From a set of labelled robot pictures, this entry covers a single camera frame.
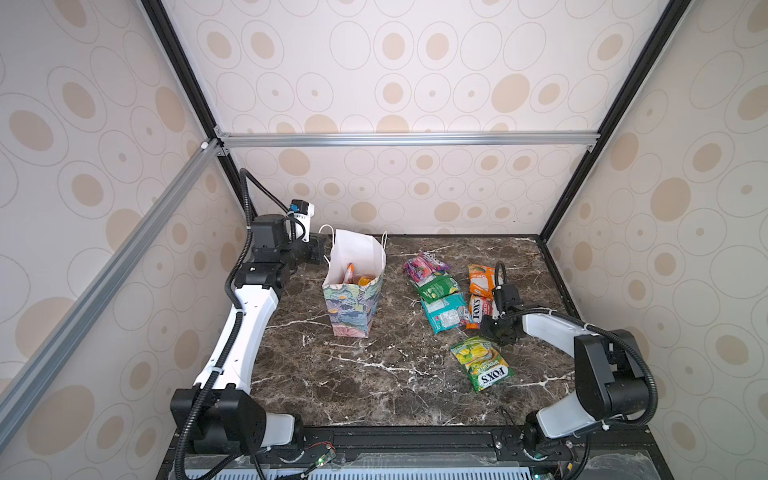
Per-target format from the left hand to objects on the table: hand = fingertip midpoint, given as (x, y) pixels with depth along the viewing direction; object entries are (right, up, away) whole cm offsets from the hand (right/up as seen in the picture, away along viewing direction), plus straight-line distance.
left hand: (332, 231), depth 74 cm
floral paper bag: (+4, -20, +5) cm, 21 cm away
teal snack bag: (+32, -24, +20) cm, 45 cm away
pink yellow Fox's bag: (+43, -22, +22) cm, 54 cm away
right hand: (+45, -30, +20) cm, 57 cm away
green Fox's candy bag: (+42, -37, +9) cm, 56 cm away
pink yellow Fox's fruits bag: (+2, -11, +20) cm, 23 cm away
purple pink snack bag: (+27, -9, +31) cm, 42 cm away
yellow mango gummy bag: (+6, -14, +18) cm, 23 cm away
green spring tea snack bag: (+32, -16, +27) cm, 44 cm away
